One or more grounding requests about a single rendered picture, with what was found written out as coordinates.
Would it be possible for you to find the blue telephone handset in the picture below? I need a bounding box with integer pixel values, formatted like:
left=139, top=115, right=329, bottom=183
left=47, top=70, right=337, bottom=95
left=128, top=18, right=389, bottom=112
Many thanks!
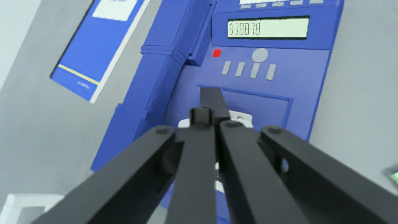
left=90, top=0, right=211, bottom=173

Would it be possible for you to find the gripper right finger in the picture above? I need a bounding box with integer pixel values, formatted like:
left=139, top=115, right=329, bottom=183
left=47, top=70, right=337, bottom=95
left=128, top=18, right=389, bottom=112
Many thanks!
left=210, top=87, right=398, bottom=224

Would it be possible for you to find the blue desk phone body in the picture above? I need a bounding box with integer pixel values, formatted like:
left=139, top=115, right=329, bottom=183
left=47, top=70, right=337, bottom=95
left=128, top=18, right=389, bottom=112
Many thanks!
left=161, top=0, right=344, bottom=142

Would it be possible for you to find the pale green sticky note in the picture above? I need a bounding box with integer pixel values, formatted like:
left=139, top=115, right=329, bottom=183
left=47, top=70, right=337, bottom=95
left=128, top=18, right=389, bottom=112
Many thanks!
left=391, top=173, right=398, bottom=183

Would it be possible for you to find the blue notebook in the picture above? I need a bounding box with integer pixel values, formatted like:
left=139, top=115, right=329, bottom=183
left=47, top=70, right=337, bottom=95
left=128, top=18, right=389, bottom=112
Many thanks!
left=49, top=0, right=150, bottom=103

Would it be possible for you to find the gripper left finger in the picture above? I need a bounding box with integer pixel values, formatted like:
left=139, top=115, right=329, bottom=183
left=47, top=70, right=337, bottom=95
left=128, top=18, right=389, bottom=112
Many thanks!
left=30, top=87, right=217, bottom=224

